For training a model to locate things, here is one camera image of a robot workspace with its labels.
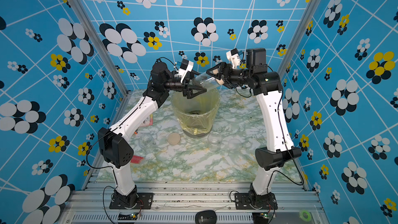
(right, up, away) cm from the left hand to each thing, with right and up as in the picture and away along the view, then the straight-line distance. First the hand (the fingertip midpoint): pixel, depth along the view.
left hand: (207, 83), depth 66 cm
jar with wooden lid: (-37, -32, +28) cm, 56 cm away
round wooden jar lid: (-21, -30, +32) cm, 49 cm away
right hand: (+3, +3, -2) cm, 5 cm away
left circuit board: (-37, -62, +6) cm, 72 cm away
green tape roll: (+45, -60, +4) cm, 75 cm away
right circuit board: (+25, -60, +4) cm, 66 cm away
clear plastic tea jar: (+5, -31, +28) cm, 42 cm away
